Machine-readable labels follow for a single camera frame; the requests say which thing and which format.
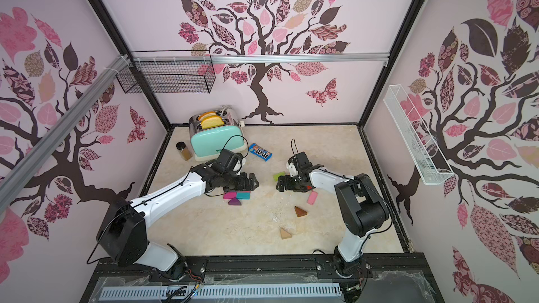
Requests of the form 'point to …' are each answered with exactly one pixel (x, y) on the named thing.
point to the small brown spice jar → (186, 153)
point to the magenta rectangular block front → (229, 195)
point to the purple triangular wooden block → (234, 201)
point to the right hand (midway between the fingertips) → (285, 189)
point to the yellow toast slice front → (211, 121)
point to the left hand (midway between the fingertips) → (248, 189)
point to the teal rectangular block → (243, 195)
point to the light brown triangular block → (284, 234)
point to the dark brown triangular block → (299, 212)
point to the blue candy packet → (263, 153)
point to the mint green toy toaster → (207, 142)
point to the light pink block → (312, 198)
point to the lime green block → (276, 176)
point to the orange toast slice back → (205, 114)
